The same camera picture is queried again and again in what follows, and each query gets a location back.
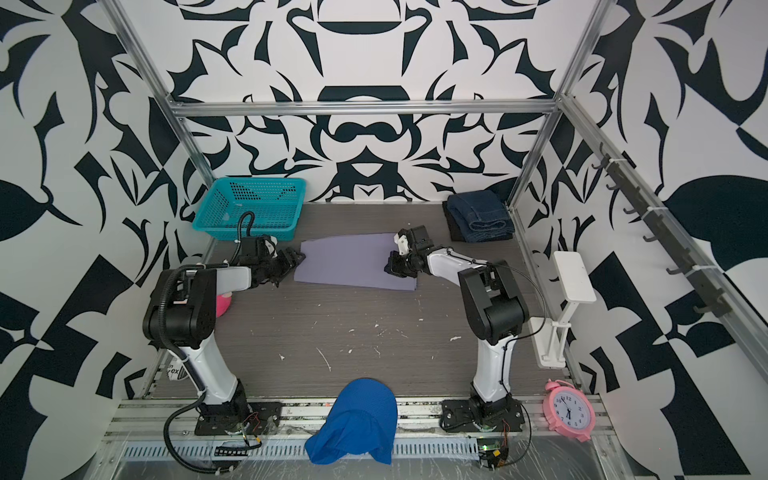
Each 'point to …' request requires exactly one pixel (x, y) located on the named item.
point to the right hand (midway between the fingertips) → (386, 264)
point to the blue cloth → (364, 419)
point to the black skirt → (453, 225)
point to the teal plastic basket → (276, 204)
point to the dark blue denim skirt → (481, 216)
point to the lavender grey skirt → (352, 260)
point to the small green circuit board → (492, 452)
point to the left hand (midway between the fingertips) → (301, 254)
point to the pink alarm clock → (568, 409)
